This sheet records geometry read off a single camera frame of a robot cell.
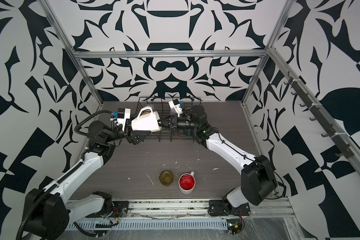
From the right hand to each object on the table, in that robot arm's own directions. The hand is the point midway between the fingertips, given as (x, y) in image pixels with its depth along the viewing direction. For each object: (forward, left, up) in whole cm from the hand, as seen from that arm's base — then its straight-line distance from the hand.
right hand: (156, 124), depth 65 cm
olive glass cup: (-12, -2, -33) cm, 35 cm away
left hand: (0, +3, +1) cm, 3 cm away
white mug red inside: (-15, -13, -34) cm, 39 cm away
